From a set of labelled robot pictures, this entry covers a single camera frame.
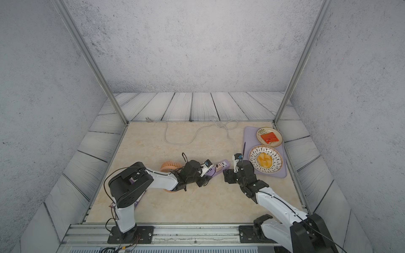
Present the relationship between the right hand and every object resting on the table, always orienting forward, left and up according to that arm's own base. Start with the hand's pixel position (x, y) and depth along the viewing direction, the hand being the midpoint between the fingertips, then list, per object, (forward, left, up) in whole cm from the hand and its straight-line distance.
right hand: (229, 170), depth 86 cm
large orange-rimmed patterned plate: (+13, -30, -7) cm, 34 cm away
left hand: (+1, +10, -6) cm, 12 cm away
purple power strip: (+2, +6, -1) cm, 6 cm away
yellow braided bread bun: (+10, -22, -6) cm, 25 cm away
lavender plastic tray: (+28, -17, -10) cm, 34 cm away
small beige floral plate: (+35, -27, -6) cm, 44 cm away
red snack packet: (+29, -30, -7) cm, 42 cm away
